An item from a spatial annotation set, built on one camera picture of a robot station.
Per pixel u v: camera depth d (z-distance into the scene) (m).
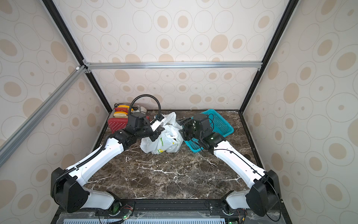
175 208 0.76
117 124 0.92
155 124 0.66
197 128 0.59
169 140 0.80
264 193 0.39
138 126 0.60
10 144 0.51
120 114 0.90
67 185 0.39
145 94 0.57
